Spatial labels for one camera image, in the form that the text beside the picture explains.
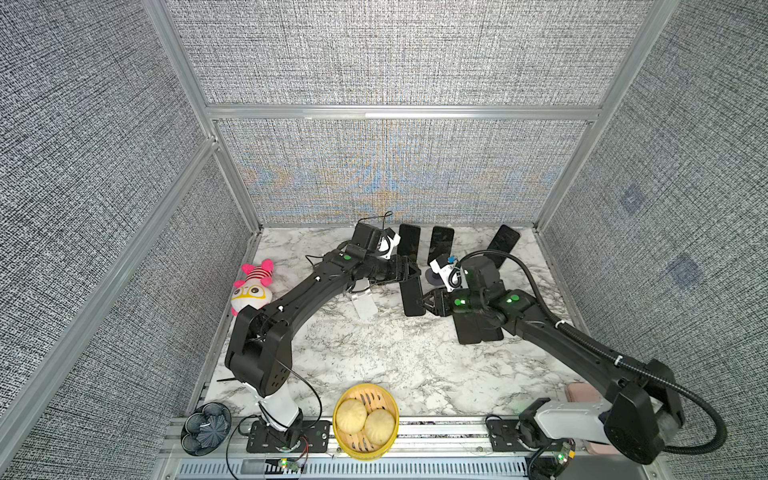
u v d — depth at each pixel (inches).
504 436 28.8
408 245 39.1
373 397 30.6
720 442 15.2
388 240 27.7
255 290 36.3
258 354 17.6
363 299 38.1
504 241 37.6
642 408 15.7
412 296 31.9
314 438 29.1
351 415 28.0
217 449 27.0
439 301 26.6
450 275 27.6
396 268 28.3
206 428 29.3
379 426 27.2
